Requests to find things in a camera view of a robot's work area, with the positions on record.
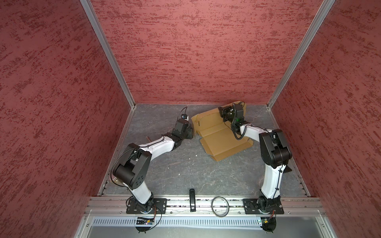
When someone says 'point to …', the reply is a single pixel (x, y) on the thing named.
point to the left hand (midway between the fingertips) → (189, 131)
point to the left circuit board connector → (143, 220)
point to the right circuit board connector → (269, 224)
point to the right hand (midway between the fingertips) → (216, 107)
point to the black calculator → (287, 169)
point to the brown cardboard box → (217, 137)
